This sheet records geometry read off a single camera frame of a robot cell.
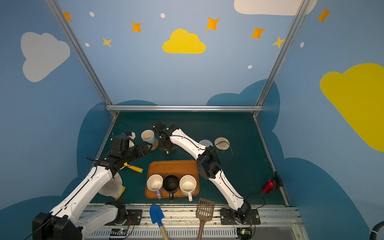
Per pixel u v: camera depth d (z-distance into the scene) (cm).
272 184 77
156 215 75
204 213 75
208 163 63
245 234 73
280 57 87
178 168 93
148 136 98
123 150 62
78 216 43
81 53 84
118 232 73
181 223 74
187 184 84
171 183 84
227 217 74
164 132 68
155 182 84
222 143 104
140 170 89
